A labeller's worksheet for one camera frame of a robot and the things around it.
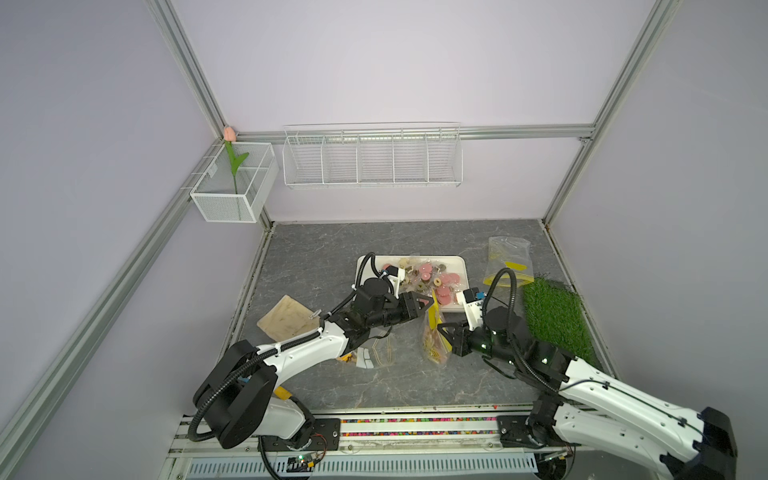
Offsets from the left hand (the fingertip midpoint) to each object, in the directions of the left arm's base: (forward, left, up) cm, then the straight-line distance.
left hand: (431, 305), depth 77 cm
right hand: (-6, 0, 0) cm, 6 cm away
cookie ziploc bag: (+28, -35, -16) cm, 48 cm away
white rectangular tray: (+25, -14, -17) cm, 33 cm away
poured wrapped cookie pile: (+18, -2, -13) cm, 23 cm away
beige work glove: (+9, +43, -18) cm, 48 cm away
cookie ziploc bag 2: (-9, +15, -7) cm, 19 cm away
